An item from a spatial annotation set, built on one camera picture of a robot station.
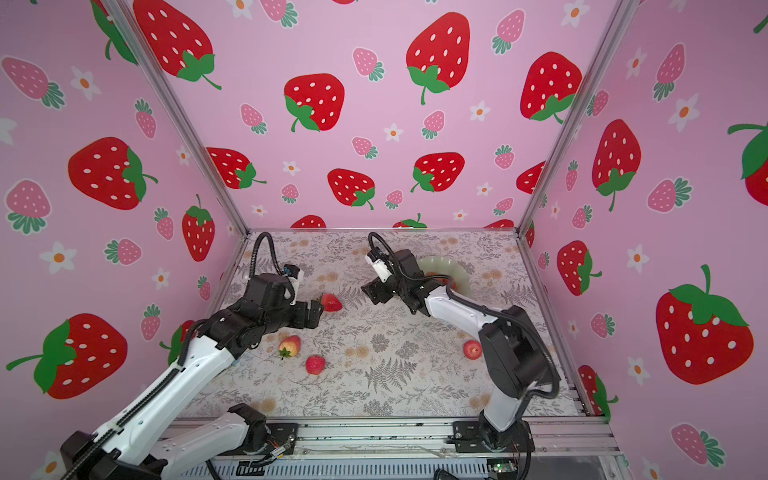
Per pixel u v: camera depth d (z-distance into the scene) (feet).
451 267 3.42
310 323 2.27
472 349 2.80
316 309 2.26
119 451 1.25
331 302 3.10
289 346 2.81
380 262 2.51
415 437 2.46
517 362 1.52
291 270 2.21
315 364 2.70
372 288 2.57
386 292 2.57
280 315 2.14
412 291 2.24
